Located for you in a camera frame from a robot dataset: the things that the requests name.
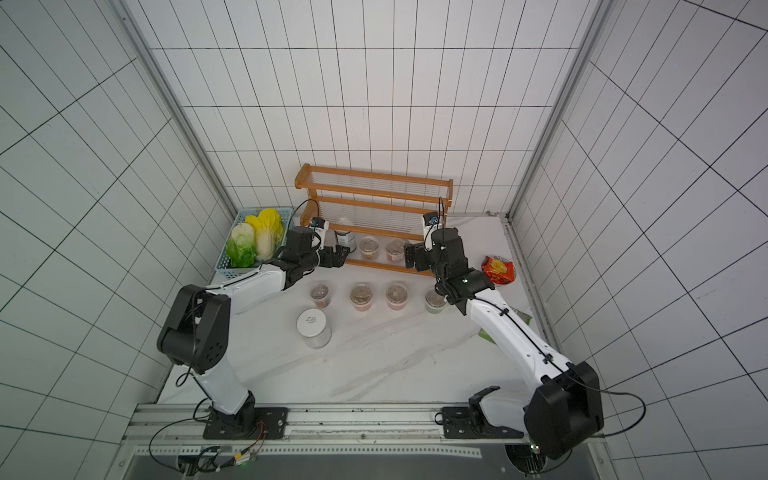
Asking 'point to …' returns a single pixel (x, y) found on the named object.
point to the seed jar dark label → (321, 294)
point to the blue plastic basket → (231, 272)
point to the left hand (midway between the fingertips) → (333, 252)
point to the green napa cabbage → (242, 246)
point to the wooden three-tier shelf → (374, 215)
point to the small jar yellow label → (369, 246)
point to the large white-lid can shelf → (312, 325)
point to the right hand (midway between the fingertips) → (410, 240)
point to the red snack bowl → (499, 270)
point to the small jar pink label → (395, 250)
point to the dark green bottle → (345, 239)
